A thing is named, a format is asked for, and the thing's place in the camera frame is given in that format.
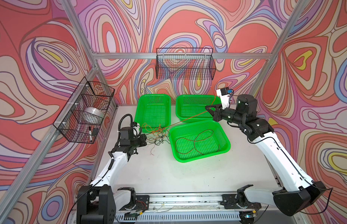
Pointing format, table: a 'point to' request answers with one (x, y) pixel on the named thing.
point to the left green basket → (153, 112)
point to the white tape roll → (93, 115)
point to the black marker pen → (90, 134)
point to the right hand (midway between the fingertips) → (207, 110)
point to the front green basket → (194, 141)
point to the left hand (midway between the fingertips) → (146, 136)
